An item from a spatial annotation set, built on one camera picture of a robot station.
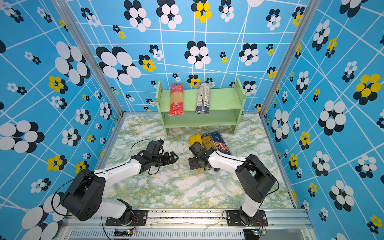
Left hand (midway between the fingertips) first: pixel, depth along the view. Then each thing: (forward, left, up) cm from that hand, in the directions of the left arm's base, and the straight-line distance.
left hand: (174, 158), depth 89 cm
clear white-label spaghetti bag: (+22, -17, +24) cm, 37 cm away
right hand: (-1, -15, -4) cm, 15 cm away
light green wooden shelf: (+22, -31, +21) cm, 43 cm away
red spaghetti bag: (+25, -2, +24) cm, 35 cm away
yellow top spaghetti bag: (+17, -12, -3) cm, 21 cm away
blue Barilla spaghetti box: (+10, -29, -1) cm, 31 cm away
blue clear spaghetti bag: (+14, -21, -4) cm, 26 cm away
